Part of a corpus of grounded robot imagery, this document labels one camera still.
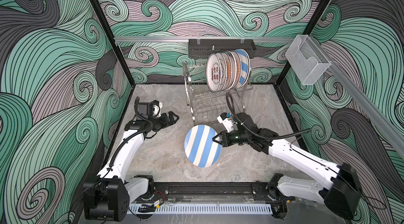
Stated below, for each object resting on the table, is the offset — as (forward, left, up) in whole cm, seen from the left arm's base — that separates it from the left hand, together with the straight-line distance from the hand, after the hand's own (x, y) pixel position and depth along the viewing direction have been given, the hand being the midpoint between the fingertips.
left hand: (172, 118), depth 81 cm
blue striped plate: (-14, -15, -5) cm, 21 cm away
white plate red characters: (+18, -21, +17) cm, 33 cm away
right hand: (-12, -21, +1) cm, 24 cm away
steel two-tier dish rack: (+17, -19, -12) cm, 28 cm away
